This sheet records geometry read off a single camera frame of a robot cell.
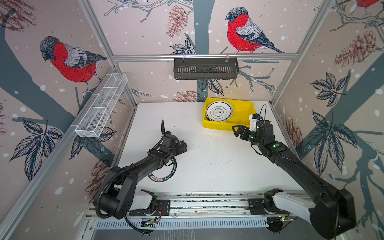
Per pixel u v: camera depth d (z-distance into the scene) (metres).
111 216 0.42
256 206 0.73
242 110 1.18
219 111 1.07
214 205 0.75
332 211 0.38
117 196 0.42
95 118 0.73
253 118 0.73
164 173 0.83
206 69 1.05
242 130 0.72
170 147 0.72
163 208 0.73
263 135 0.61
